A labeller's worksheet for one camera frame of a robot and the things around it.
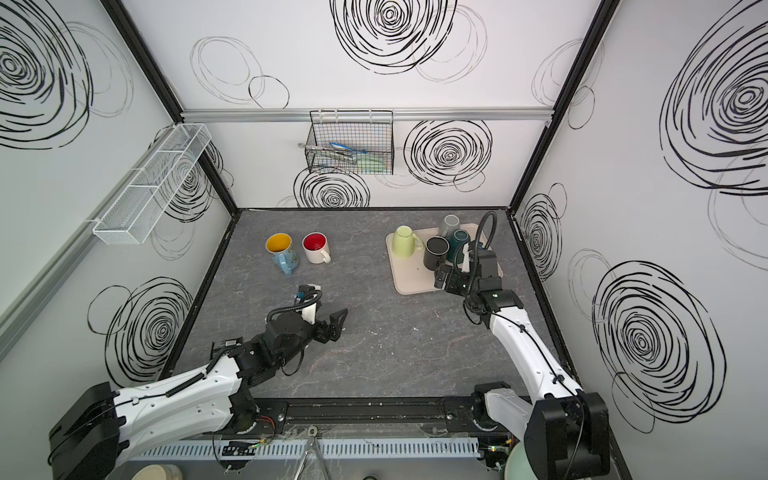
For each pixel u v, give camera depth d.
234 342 0.85
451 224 1.02
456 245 0.99
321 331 0.71
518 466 0.67
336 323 0.72
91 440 0.40
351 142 0.89
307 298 0.67
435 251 0.96
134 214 0.73
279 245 0.99
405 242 1.01
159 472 0.61
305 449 0.70
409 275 1.11
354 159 0.86
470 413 0.74
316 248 1.02
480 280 0.62
